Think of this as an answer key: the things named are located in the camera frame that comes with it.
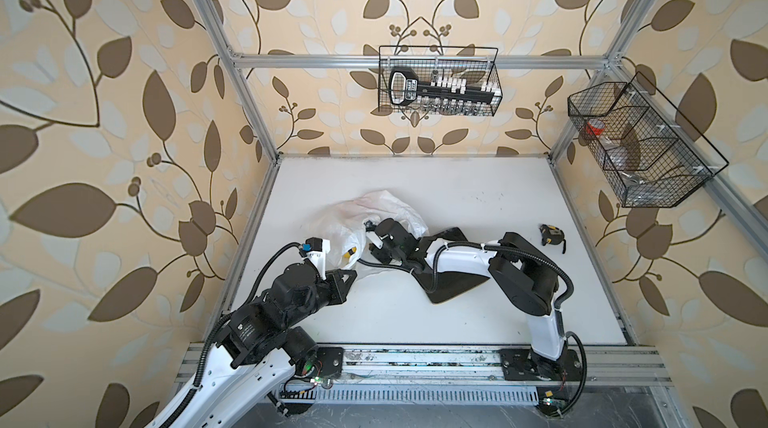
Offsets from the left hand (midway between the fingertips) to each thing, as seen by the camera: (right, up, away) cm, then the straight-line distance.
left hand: (355, 272), depth 68 cm
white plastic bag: (-5, +10, +11) cm, 15 cm away
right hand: (+3, +4, +24) cm, 25 cm away
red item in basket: (+68, +37, +20) cm, 80 cm away
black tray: (+24, -8, +15) cm, 30 cm away
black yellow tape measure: (+59, +4, +26) cm, 65 cm away
